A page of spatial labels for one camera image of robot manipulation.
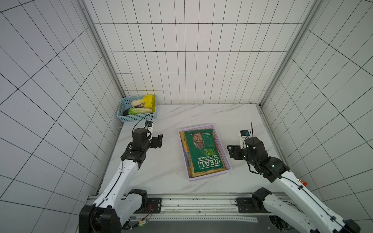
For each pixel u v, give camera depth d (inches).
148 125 27.4
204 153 33.1
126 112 42.7
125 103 46.3
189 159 32.8
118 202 17.0
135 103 44.4
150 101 43.1
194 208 28.7
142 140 23.1
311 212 16.6
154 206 28.8
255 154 21.6
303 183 29.7
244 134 25.9
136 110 41.7
